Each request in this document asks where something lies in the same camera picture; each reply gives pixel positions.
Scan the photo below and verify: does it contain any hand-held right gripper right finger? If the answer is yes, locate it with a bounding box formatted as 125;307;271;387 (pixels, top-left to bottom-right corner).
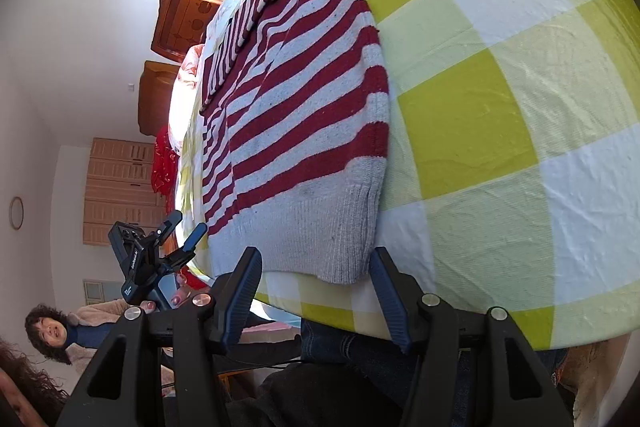
369;247;573;427

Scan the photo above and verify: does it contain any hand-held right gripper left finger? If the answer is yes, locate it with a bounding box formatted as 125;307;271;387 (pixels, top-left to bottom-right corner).
55;247;263;427

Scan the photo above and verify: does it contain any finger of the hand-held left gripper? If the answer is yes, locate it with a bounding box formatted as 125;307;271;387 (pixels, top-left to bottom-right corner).
160;223;208;273
142;209;183;254

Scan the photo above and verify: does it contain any striped knit sweater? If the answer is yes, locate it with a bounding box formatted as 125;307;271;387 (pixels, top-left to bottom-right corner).
199;0;391;285

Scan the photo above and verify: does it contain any person's left hand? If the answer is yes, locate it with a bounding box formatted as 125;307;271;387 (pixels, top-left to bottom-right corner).
140;274;198;313

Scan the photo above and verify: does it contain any grey framed panel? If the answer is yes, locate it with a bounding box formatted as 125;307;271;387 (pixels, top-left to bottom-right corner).
82;279;106;304

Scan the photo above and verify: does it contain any red printed quilt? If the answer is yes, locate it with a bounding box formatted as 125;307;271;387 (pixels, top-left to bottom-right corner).
151;124;179;198

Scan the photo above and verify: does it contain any light wooden wardrobe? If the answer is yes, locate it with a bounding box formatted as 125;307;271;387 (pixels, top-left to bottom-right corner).
82;137;167;249

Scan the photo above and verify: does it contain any plain wooden headboard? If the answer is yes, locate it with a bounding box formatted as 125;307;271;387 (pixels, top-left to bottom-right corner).
137;60;181;138

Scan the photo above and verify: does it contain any pink floral pillow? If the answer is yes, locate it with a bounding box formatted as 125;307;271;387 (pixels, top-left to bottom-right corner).
167;44;207;152

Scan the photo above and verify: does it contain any person's head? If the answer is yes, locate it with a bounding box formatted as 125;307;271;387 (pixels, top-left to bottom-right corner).
0;337;68;427

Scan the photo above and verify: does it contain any yellow checked tablecloth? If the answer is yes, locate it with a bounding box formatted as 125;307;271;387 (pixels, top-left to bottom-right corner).
175;0;640;353

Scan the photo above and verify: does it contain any round wall ornament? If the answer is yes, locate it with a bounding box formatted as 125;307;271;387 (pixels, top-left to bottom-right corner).
9;196;25;231

